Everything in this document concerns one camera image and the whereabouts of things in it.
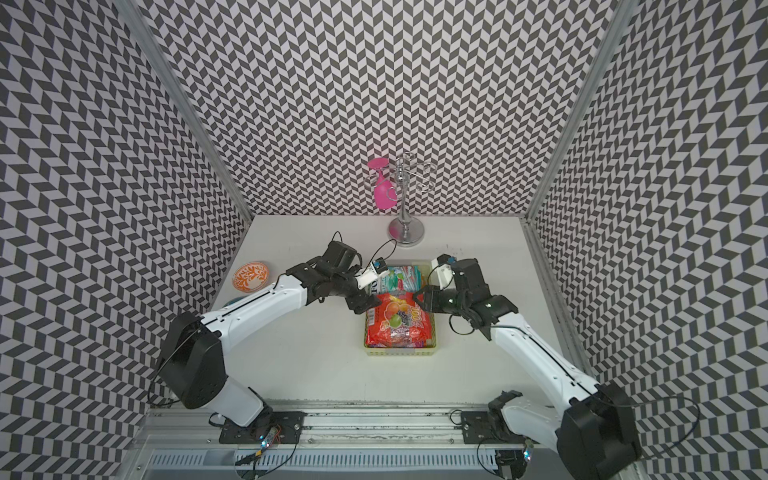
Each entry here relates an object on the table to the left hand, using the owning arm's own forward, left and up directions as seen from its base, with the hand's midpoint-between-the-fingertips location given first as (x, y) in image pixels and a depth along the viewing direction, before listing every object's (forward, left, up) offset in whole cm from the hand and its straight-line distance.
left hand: (371, 292), depth 84 cm
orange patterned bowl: (+12, +42, -10) cm, 45 cm away
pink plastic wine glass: (+40, -3, +1) cm, 40 cm away
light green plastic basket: (-14, -9, -7) cm, 18 cm away
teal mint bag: (+7, -9, -4) cm, 11 cm away
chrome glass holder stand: (+32, -11, -10) cm, 36 cm away
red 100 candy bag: (-9, -8, +1) cm, 12 cm away
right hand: (-5, -13, +2) cm, 14 cm away
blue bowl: (+1, +42, -5) cm, 42 cm away
